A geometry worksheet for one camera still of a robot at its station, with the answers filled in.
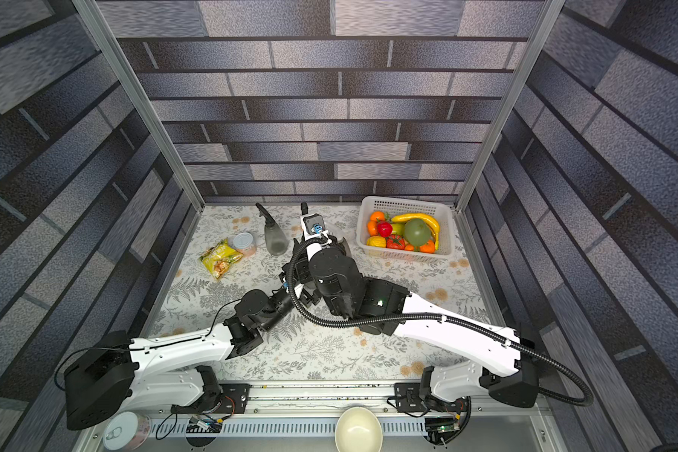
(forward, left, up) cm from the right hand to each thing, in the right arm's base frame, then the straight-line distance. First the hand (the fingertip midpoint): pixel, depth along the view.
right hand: (304, 237), depth 61 cm
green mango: (+24, -33, -26) cm, 49 cm away
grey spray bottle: (+26, +19, -34) cm, 47 cm away
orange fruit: (+38, -21, -34) cm, 55 cm away
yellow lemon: (+24, -20, -32) cm, 44 cm away
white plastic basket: (+29, -30, -32) cm, 52 cm away
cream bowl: (-32, -12, -37) cm, 50 cm away
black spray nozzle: (+24, +18, -20) cm, 36 cm away
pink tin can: (+22, +29, -32) cm, 49 cm away
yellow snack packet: (+16, +37, -33) cm, 52 cm away
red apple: (+28, -22, -30) cm, 47 cm away
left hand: (0, -2, -11) cm, 12 cm away
